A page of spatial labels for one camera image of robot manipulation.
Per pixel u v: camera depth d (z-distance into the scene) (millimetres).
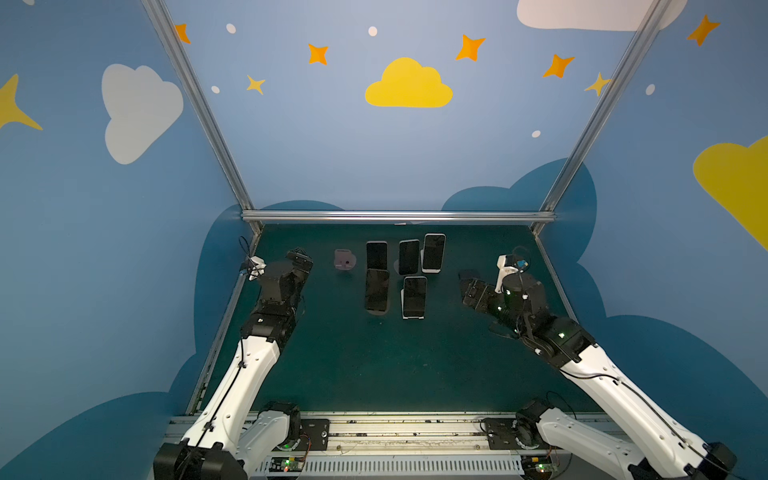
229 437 403
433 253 1034
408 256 982
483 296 637
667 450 391
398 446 734
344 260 1072
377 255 957
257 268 658
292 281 585
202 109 848
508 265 638
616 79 806
